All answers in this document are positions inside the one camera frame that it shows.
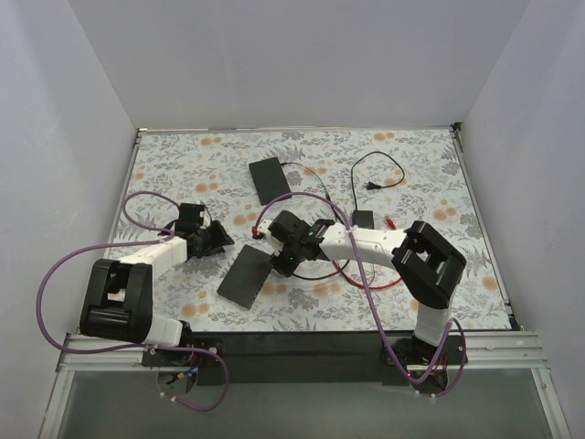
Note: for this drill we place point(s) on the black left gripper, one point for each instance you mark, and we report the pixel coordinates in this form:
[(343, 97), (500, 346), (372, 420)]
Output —
[(212, 240)]

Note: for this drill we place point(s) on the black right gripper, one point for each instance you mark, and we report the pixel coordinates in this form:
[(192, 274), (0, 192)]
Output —
[(279, 261)]

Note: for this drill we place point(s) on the black network switch with ports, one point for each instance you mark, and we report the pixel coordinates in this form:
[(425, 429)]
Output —
[(245, 277)]

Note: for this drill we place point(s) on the black rectangular box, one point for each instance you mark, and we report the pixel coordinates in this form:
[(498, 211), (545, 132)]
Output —
[(269, 180)]

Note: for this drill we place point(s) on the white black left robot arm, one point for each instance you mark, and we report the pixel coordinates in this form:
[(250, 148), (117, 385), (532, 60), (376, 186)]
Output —
[(119, 303)]

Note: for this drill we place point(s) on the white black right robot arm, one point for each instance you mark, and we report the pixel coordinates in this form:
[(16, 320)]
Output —
[(429, 266)]

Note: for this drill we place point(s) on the floral patterned table mat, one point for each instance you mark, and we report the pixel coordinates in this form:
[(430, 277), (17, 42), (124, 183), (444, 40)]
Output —
[(402, 176)]

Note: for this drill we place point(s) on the black power adapter brick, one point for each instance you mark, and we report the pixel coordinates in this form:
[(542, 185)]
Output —
[(363, 219)]

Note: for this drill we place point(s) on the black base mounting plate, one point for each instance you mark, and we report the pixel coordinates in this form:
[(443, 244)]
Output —
[(301, 357)]

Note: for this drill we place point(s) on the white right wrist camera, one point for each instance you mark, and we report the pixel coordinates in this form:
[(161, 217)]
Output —
[(262, 231)]

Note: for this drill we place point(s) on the aluminium frame rail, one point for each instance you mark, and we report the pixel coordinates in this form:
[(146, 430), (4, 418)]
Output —
[(485, 350)]

